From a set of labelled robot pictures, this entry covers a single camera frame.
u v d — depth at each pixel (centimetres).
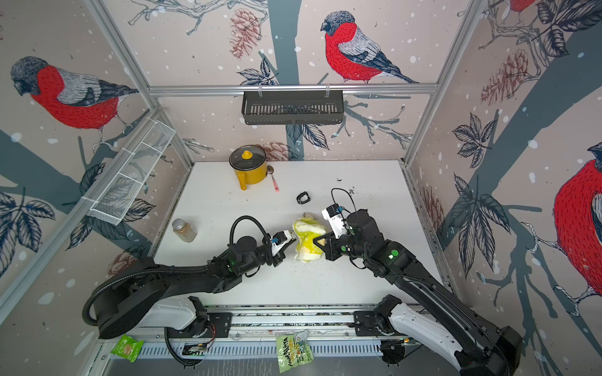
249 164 107
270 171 117
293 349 69
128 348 69
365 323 73
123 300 43
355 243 58
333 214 63
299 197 107
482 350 39
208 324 71
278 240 66
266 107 107
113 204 80
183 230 88
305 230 73
